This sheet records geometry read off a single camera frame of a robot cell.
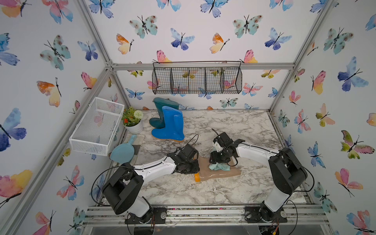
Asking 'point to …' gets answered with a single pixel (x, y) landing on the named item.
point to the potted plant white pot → (132, 120)
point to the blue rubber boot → (174, 129)
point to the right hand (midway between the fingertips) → (214, 159)
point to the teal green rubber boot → (159, 123)
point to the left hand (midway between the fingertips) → (201, 169)
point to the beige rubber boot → (205, 172)
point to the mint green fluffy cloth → (219, 166)
